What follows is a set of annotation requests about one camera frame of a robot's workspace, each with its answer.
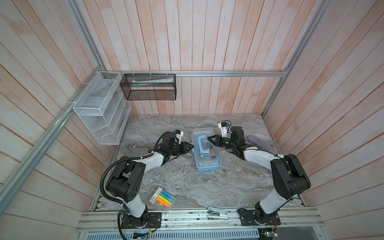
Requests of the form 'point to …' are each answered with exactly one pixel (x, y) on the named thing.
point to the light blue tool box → (206, 169)
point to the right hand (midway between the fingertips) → (208, 138)
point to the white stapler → (216, 214)
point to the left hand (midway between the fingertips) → (193, 149)
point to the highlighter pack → (163, 200)
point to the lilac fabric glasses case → (260, 142)
